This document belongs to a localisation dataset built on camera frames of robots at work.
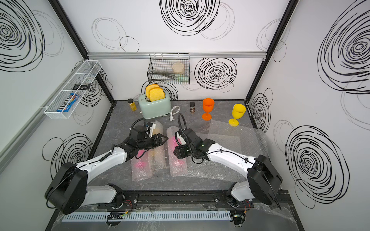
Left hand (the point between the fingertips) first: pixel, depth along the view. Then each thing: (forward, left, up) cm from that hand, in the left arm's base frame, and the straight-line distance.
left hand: (165, 139), depth 84 cm
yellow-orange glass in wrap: (-10, +4, -4) cm, 11 cm away
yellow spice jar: (+32, +30, -5) cm, 44 cm away
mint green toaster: (+25, +10, 0) cm, 27 cm away
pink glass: (-14, -8, -4) cm, 17 cm away
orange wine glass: (+25, -26, +4) cm, 36 cm away
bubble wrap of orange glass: (-12, -26, -11) cm, 31 cm away
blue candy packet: (+6, +45, +22) cm, 51 cm away
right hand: (-7, -8, -1) cm, 10 cm away
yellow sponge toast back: (+33, +16, +10) cm, 38 cm away
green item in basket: (+39, -8, +16) cm, 43 cm away
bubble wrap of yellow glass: (+7, -55, -11) cm, 56 cm away
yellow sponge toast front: (+31, +9, +7) cm, 34 cm away
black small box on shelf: (+19, +46, +23) cm, 54 cm away
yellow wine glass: (+21, -46, +4) cm, 51 cm away
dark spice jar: (+31, -16, -3) cm, 35 cm away
